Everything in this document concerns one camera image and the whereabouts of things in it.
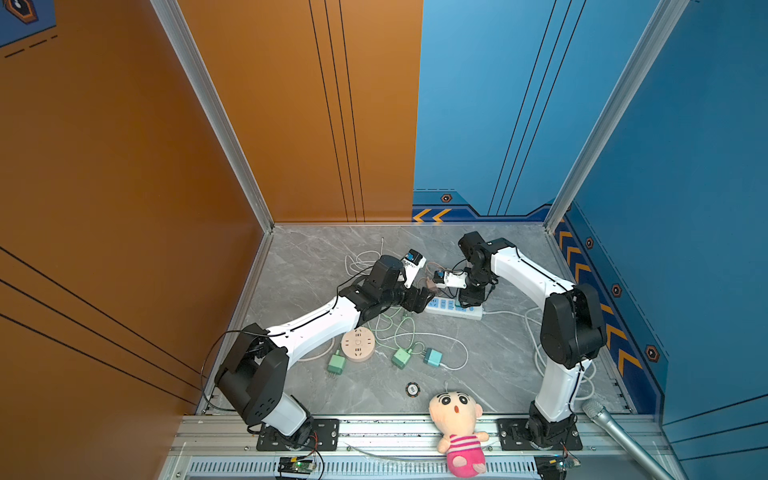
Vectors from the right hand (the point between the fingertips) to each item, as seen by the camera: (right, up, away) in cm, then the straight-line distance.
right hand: (467, 292), depth 93 cm
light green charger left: (-39, -18, -9) cm, 44 cm away
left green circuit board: (-47, -38, -22) cm, 64 cm away
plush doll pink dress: (-9, -25, -23) cm, 35 cm away
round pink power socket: (-33, -15, -6) cm, 37 cm away
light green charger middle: (-21, -18, -8) cm, 29 cm away
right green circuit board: (+14, -38, -23) cm, 47 cm away
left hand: (-14, +4, -10) cm, 18 cm away
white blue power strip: (-5, -5, +1) cm, 7 cm away
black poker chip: (-18, -25, -12) cm, 33 cm away
